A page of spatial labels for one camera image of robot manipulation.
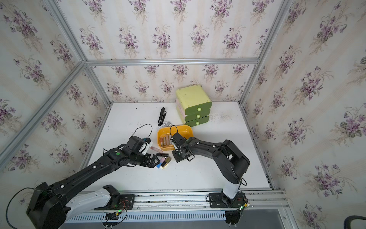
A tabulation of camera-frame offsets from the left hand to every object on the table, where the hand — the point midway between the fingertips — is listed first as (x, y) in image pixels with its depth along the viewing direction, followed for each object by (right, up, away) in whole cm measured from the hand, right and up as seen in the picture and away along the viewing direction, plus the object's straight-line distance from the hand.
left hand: (155, 162), depth 78 cm
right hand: (+13, -1, +11) cm, 17 cm away
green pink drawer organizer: (+22, +32, +10) cm, 41 cm away
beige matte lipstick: (+5, +9, +17) cm, 20 cm away
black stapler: (0, +27, +30) cm, 40 cm away
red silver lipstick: (0, +8, +17) cm, 19 cm away
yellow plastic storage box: (+2, +13, +22) cm, 26 cm away
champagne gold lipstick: (+3, +9, +17) cm, 20 cm away
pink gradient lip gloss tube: (-2, +4, +14) cm, 15 cm away
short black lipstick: (+2, +1, +11) cm, 11 cm away
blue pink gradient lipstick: (+3, -1, +7) cm, 8 cm away
